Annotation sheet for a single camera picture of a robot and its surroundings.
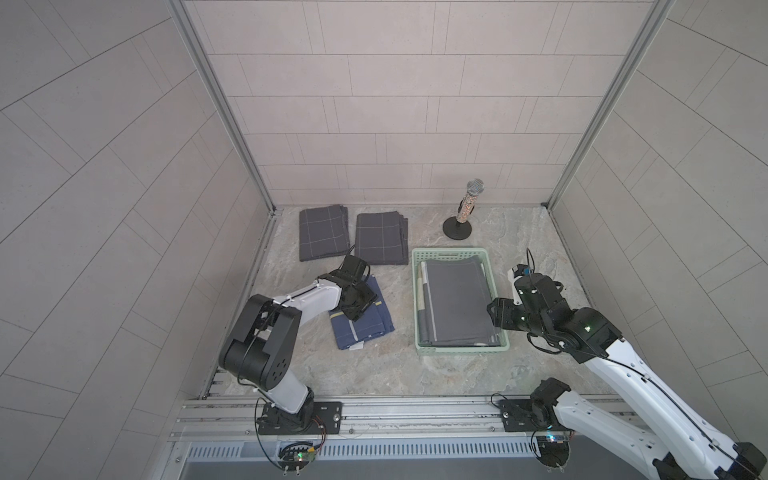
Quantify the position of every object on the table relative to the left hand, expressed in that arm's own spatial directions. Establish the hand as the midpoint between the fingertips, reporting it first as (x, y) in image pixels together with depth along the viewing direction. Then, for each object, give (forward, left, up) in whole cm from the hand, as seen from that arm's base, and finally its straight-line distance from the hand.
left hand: (378, 299), depth 92 cm
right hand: (-11, -29, +16) cm, 35 cm away
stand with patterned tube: (+29, -28, +2) cm, 40 cm away
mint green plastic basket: (+13, -17, +6) cm, 22 cm away
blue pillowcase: (-7, 0, +1) cm, 7 cm away
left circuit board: (-39, +16, +3) cm, 42 cm away
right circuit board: (-38, -44, -3) cm, 58 cm away
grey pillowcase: (0, -24, -1) cm, 24 cm away
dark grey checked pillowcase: (+27, +22, 0) cm, 35 cm away
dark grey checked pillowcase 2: (+23, 0, +2) cm, 23 cm away
